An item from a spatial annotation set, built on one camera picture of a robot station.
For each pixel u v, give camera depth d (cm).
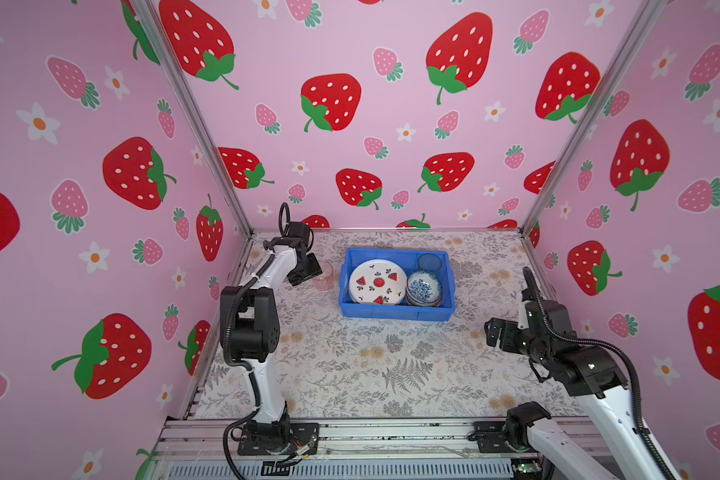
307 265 87
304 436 74
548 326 51
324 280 107
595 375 45
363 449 73
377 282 101
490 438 74
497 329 65
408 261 108
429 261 101
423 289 93
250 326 52
